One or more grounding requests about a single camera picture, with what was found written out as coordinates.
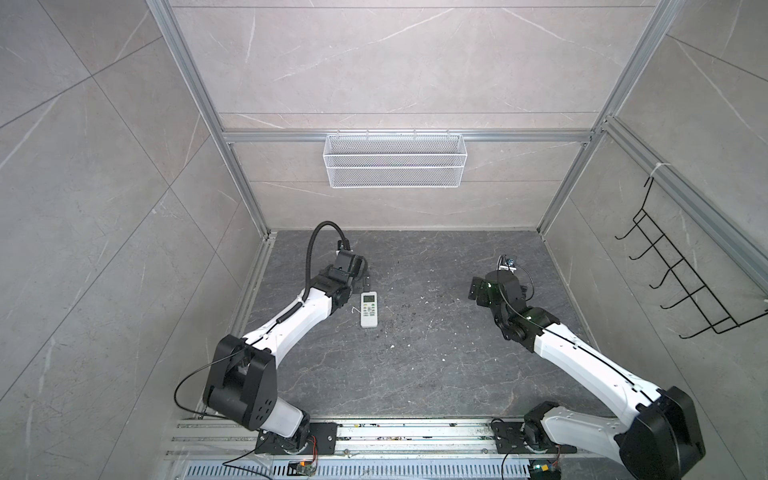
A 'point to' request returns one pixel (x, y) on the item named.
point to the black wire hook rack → (674, 284)
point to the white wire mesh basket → (388, 161)
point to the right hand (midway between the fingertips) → (490, 279)
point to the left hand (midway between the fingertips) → (348, 269)
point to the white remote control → (369, 309)
